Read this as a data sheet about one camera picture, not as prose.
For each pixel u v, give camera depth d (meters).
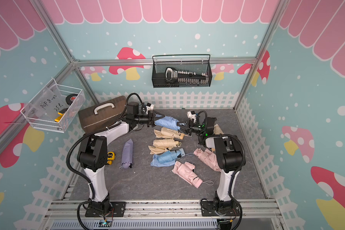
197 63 0.91
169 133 1.00
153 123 0.87
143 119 0.81
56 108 0.71
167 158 0.89
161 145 0.94
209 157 0.87
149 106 0.88
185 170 0.83
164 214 0.74
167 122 0.83
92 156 0.53
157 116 0.84
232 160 0.52
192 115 0.87
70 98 0.79
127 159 0.88
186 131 0.82
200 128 0.81
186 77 0.89
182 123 0.85
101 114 0.90
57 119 0.63
